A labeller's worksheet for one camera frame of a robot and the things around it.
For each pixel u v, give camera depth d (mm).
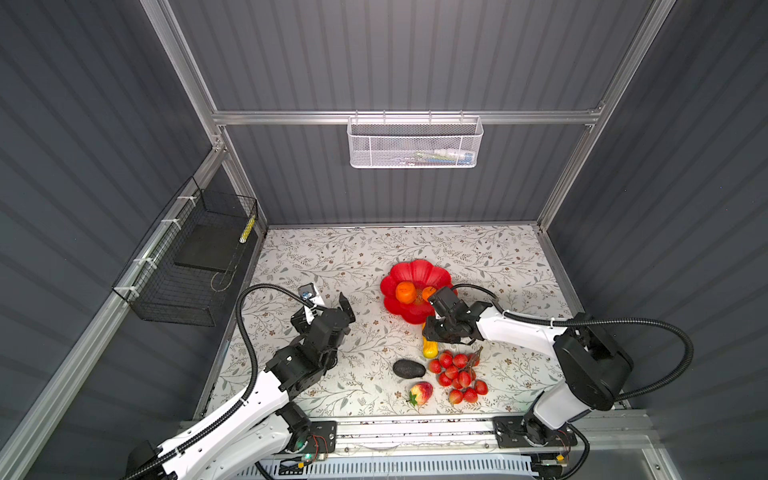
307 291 630
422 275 1049
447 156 915
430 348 825
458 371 787
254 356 517
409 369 803
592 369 450
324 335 534
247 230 815
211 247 753
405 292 940
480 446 731
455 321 679
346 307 694
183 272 722
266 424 600
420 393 768
